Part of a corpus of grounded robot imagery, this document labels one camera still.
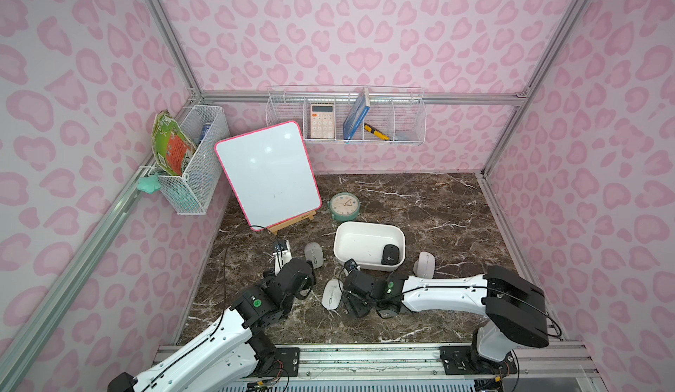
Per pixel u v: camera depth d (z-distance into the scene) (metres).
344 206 1.06
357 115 0.88
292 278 0.55
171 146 0.73
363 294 0.63
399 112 1.01
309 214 1.00
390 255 0.92
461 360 0.73
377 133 0.98
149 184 0.62
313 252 0.92
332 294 0.83
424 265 0.89
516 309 0.43
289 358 0.74
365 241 0.98
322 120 0.95
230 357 0.59
